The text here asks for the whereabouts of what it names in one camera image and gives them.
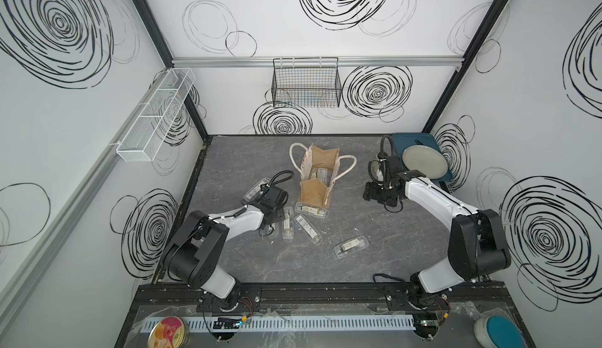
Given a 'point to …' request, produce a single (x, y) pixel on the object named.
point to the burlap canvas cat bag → (319, 167)
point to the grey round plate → (426, 159)
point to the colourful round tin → (172, 331)
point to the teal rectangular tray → (402, 142)
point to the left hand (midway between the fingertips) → (275, 213)
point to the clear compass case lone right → (349, 246)
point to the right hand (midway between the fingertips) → (372, 197)
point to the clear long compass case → (273, 230)
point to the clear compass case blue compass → (325, 175)
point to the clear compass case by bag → (311, 210)
